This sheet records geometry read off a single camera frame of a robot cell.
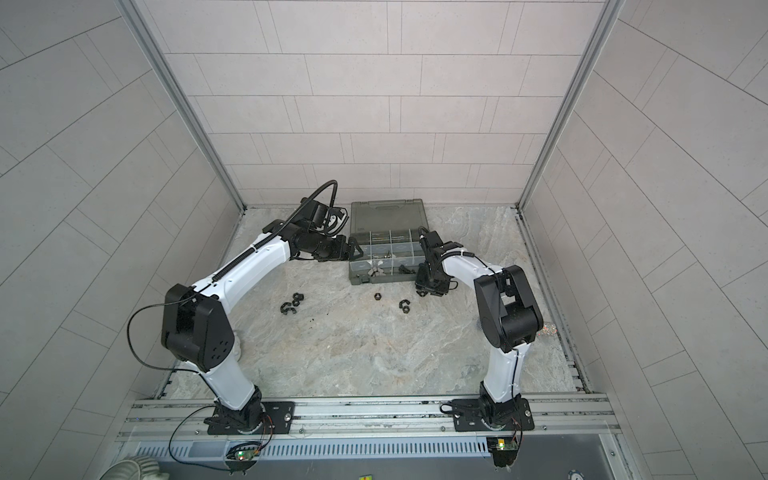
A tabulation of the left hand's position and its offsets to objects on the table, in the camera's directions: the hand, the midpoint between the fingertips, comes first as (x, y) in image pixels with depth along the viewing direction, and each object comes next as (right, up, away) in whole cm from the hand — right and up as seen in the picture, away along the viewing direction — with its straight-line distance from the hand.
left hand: (361, 249), depth 84 cm
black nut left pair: (-21, -16, +8) cm, 27 cm away
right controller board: (+35, -45, -16) cm, 59 cm away
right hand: (+18, -13, +11) cm, 25 cm away
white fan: (-46, -46, -21) cm, 68 cm away
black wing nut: (+11, -17, +7) cm, 22 cm away
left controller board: (-23, -44, -19) cm, 54 cm away
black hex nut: (+4, -15, +8) cm, 18 cm away
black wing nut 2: (-23, -19, +5) cm, 30 cm away
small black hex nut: (+13, -19, +5) cm, 23 cm away
